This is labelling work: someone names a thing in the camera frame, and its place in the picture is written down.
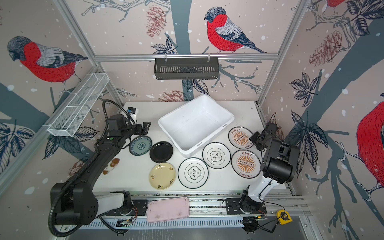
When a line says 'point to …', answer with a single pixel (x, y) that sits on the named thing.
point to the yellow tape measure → (283, 217)
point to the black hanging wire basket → (186, 68)
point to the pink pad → (168, 208)
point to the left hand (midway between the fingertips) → (141, 121)
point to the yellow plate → (162, 176)
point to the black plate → (161, 152)
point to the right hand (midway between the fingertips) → (253, 140)
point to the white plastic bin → (194, 126)
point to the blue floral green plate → (140, 145)
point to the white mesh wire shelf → (78, 104)
